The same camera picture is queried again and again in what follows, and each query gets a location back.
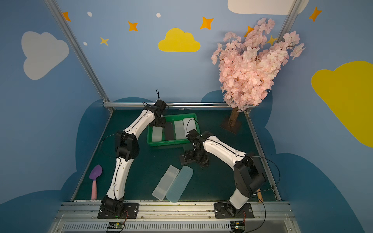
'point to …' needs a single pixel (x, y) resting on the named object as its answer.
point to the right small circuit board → (237, 226)
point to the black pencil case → (169, 130)
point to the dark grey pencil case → (183, 162)
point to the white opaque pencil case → (189, 124)
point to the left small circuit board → (115, 225)
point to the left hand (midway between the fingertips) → (159, 122)
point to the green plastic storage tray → (172, 118)
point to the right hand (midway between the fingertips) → (193, 162)
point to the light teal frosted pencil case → (180, 183)
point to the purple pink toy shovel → (95, 173)
